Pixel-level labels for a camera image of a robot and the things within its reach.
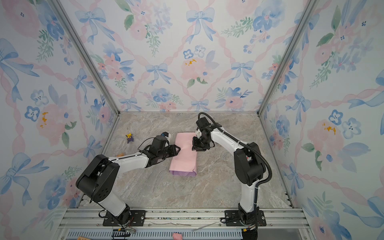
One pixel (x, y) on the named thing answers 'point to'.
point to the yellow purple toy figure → (129, 137)
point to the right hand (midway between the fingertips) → (193, 148)
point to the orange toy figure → (121, 154)
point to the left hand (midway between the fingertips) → (180, 148)
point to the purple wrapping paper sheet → (185, 163)
